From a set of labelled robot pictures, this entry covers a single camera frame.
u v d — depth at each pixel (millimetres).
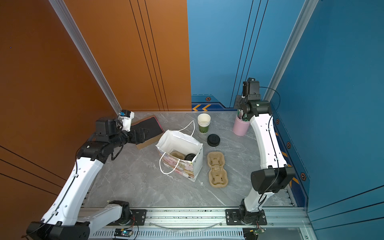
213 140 998
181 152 908
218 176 849
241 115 994
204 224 726
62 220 370
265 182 434
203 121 983
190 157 783
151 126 1089
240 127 1040
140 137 644
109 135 528
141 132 641
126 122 631
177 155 656
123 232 707
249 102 530
